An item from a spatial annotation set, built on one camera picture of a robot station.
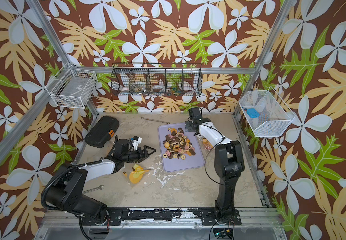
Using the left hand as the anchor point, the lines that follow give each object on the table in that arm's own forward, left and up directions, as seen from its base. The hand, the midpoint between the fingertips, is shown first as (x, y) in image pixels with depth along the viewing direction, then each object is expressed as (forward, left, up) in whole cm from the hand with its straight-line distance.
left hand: (153, 151), depth 86 cm
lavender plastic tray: (-1, -23, -10) cm, 25 cm away
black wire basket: (+43, +1, +20) cm, 47 cm away
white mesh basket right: (+10, -65, +20) cm, 69 cm away
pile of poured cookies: (+10, -14, -7) cm, 18 cm away
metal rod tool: (+37, +14, -11) cm, 41 cm away
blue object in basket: (+17, -58, +15) cm, 62 cm away
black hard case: (+15, +38, -5) cm, 41 cm away
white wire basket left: (+29, +48, +23) cm, 61 cm away
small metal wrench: (-18, +30, -11) cm, 36 cm away
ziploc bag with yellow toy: (+11, -34, -10) cm, 37 cm away
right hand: (+19, -26, +1) cm, 32 cm away
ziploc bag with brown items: (-12, +10, -3) cm, 16 cm away
